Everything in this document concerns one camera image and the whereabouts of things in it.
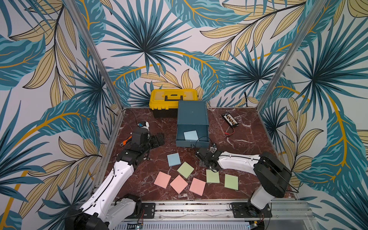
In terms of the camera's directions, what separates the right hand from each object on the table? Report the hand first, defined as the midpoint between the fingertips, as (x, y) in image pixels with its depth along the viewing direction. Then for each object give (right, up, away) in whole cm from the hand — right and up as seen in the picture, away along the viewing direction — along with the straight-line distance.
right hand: (208, 162), depth 91 cm
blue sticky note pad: (-11, +17, -7) cm, 22 cm away
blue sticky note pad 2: (-22, +2, 0) cm, 22 cm away
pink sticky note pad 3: (-8, -11, -9) cm, 16 cm away
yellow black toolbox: (-29, +39, +10) cm, 50 cm away
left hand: (-30, +16, -12) cm, 36 cm away
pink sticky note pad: (-28, -8, -7) cm, 30 cm away
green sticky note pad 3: (+12, -10, -6) cm, 17 cm away
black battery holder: (+20, +27, +19) cm, 39 cm away
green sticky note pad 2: (+1, -7, -7) cm, 10 cm away
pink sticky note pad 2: (-18, -10, -9) cm, 23 cm away
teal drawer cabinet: (-10, +31, -3) cm, 33 cm away
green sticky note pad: (-14, -4, -2) cm, 15 cm away
